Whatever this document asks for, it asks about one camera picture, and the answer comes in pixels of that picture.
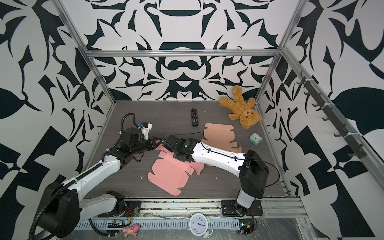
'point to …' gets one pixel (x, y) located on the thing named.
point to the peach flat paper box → (220, 136)
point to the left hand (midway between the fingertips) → (163, 137)
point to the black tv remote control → (194, 118)
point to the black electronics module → (247, 226)
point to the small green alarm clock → (255, 139)
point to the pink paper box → (170, 172)
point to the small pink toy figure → (132, 230)
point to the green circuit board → (115, 225)
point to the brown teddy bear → (242, 110)
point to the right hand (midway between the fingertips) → (182, 146)
